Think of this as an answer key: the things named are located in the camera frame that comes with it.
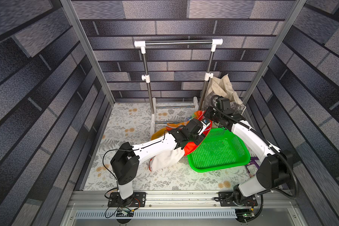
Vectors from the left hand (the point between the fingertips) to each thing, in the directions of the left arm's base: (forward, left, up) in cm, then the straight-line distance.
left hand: (202, 131), depth 79 cm
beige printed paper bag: (+31, -16, +7) cm, 36 cm away
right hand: (+14, -2, +3) cm, 14 cm away
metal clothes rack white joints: (+36, -3, -14) cm, 38 cm away
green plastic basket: (-2, -16, -19) cm, 24 cm away
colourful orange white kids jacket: (-13, +17, -9) cm, 23 cm away
